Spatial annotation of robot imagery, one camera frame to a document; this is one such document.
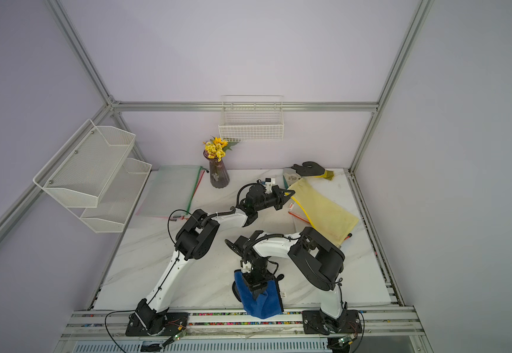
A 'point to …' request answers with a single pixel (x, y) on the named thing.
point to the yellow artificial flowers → (215, 148)
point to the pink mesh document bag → (171, 191)
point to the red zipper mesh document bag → (299, 217)
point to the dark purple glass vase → (219, 176)
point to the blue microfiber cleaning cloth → (266, 304)
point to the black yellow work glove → (310, 168)
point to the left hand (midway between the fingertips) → (296, 192)
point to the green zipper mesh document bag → (171, 192)
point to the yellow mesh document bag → (324, 215)
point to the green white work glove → (290, 175)
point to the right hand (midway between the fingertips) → (259, 299)
